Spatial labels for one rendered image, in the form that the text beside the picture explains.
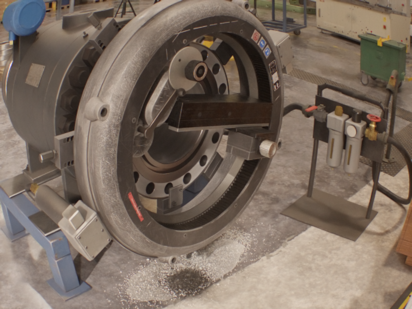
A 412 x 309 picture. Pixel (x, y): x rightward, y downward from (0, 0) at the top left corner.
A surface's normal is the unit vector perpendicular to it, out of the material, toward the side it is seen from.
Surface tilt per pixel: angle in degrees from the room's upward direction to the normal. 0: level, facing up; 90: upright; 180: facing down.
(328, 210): 0
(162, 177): 90
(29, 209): 0
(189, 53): 90
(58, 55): 46
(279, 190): 0
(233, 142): 77
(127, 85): 81
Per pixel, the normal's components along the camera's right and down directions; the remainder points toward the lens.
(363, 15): -0.83, 0.21
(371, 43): -0.59, 0.33
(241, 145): -0.62, 0.08
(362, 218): 0.04, -0.91
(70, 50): -0.39, -0.51
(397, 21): 0.55, 0.36
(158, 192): 0.77, 0.29
